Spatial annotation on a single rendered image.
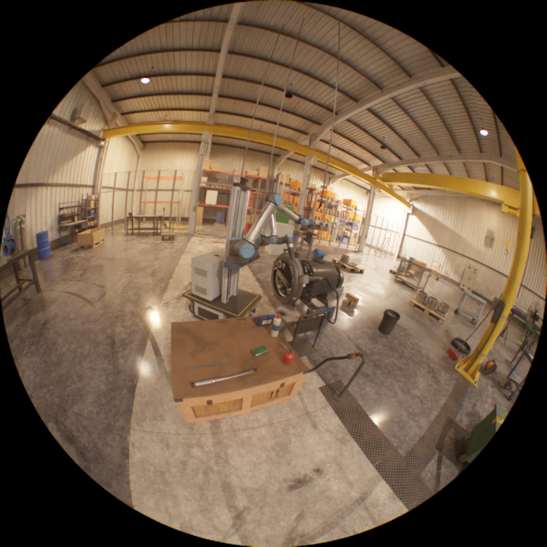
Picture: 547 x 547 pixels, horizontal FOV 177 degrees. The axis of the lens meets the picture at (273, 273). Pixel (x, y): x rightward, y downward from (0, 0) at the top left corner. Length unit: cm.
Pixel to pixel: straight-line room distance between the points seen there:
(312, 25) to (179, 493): 913
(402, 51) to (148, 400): 972
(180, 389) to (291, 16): 832
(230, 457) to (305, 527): 79
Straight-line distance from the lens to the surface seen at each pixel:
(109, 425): 184
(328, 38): 793
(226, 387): 122
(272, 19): 766
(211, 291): 223
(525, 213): 387
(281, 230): 631
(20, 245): 753
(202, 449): 155
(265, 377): 130
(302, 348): 229
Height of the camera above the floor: 150
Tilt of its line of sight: 19 degrees down
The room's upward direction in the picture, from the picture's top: 10 degrees clockwise
